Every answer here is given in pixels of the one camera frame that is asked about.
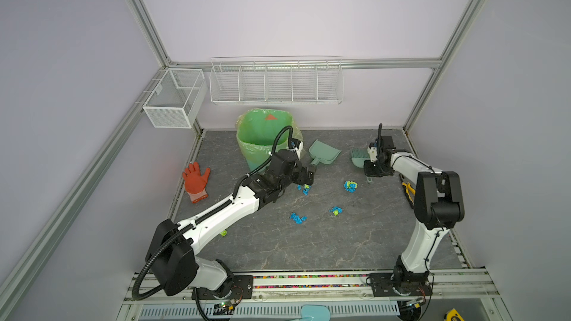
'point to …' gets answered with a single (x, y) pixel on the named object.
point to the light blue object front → (317, 312)
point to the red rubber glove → (195, 183)
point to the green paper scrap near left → (223, 233)
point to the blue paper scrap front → (297, 219)
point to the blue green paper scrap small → (336, 210)
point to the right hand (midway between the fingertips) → (370, 172)
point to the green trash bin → (257, 131)
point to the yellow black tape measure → (453, 315)
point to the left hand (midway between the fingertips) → (305, 167)
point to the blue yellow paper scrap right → (350, 186)
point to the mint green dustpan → (323, 152)
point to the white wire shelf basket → (276, 80)
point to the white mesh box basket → (176, 101)
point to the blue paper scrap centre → (306, 188)
